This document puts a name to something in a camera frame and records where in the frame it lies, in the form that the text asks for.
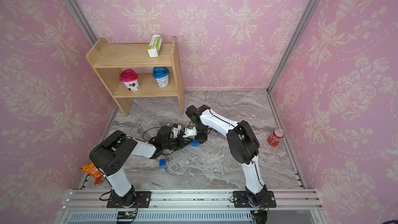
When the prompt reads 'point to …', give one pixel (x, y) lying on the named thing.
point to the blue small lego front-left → (162, 163)
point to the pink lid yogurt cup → (129, 77)
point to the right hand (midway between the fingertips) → (202, 137)
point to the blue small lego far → (214, 130)
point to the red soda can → (275, 137)
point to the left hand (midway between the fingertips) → (192, 142)
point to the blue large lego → (195, 143)
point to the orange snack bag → (93, 170)
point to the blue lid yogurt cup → (161, 74)
